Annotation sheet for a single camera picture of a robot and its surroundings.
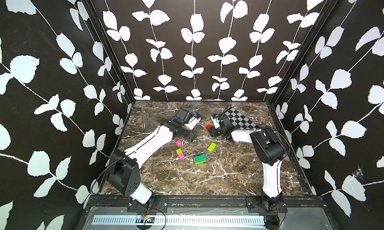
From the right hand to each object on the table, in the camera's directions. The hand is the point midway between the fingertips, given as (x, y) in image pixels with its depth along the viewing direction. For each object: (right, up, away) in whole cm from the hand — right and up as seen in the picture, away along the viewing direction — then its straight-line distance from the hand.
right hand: (210, 126), depth 103 cm
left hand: (-12, -1, -19) cm, 23 cm away
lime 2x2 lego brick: (-21, -15, -11) cm, 28 cm away
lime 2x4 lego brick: (0, -13, -8) cm, 15 cm away
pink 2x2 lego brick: (-21, -10, -8) cm, 25 cm away
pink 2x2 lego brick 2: (-19, -17, -13) cm, 29 cm away
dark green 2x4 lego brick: (-9, -17, -21) cm, 29 cm away
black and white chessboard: (+22, +4, +1) cm, 22 cm away
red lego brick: (-2, -1, +1) cm, 2 cm away
